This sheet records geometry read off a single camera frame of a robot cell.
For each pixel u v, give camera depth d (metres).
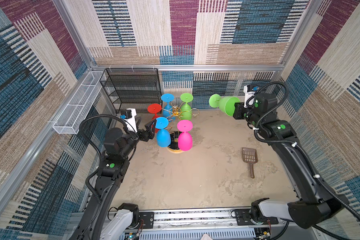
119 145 0.49
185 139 0.77
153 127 0.64
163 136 0.78
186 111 0.89
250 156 0.96
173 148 0.97
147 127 0.58
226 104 0.65
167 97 0.85
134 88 1.08
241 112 0.63
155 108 0.81
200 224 0.73
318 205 0.37
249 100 0.58
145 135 0.59
